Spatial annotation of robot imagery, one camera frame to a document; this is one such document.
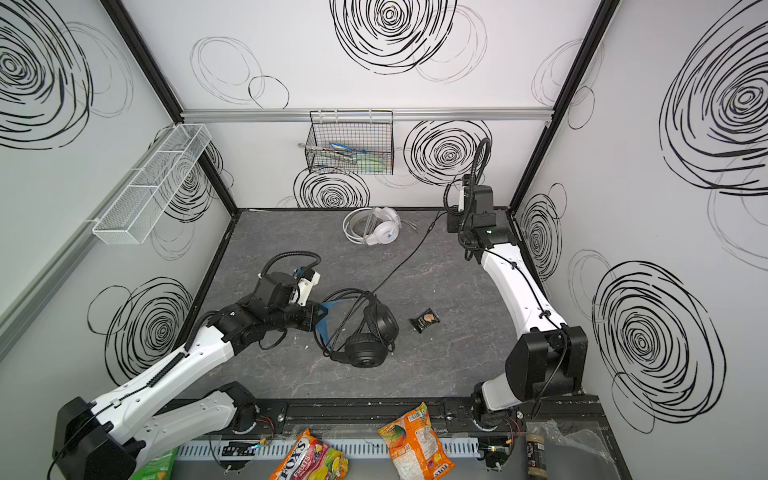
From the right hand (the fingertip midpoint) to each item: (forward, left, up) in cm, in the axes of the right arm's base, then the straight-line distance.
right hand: (459, 207), depth 82 cm
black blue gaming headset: (-37, +25, -7) cm, 45 cm away
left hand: (-25, +35, -14) cm, 45 cm away
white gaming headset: (+16, +26, -25) cm, 40 cm away
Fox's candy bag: (-55, +36, -25) cm, 70 cm away
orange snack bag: (-53, +12, -24) cm, 59 cm away
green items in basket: (+12, +36, +7) cm, 38 cm away
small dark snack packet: (-21, +8, -27) cm, 35 cm away
